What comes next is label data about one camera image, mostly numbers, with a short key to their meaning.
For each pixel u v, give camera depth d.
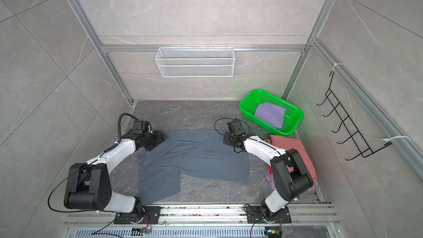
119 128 0.66
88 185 0.43
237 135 0.70
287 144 0.93
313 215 0.75
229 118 0.83
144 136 0.73
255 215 0.73
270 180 0.82
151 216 0.73
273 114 1.06
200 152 0.93
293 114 1.07
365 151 0.58
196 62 1.01
